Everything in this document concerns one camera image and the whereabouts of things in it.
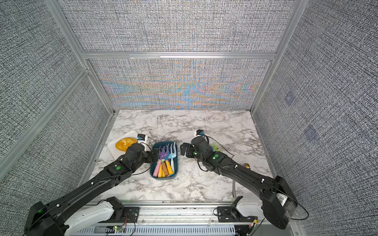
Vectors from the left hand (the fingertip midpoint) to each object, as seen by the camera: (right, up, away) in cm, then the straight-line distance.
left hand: (154, 148), depth 80 cm
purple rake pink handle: (+2, -5, +12) cm, 13 cm away
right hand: (+17, +2, 0) cm, 17 cm away
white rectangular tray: (-29, -6, +17) cm, 35 cm away
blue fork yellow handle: (+7, -13, +5) cm, 15 cm away
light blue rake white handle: (+8, -7, +10) cm, 15 cm away
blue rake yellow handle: (+2, -16, +4) cm, 16 cm away
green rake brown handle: (+5, -12, +6) cm, 14 cm away
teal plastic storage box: (+2, -3, -7) cm, 8 cm away
